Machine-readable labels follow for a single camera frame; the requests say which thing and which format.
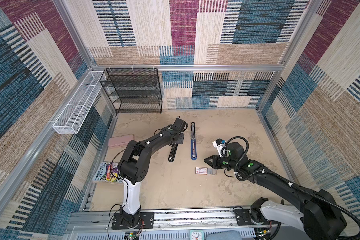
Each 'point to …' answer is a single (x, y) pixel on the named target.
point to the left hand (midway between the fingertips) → (178, 135)
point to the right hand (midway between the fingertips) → (206, 162)
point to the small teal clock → (196, 235)
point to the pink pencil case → (120, 140)
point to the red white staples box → (205, 171)
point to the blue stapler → (193, 142)
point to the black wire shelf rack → (133, 90)
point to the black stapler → (171, 156)
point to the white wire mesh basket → (68, 120)
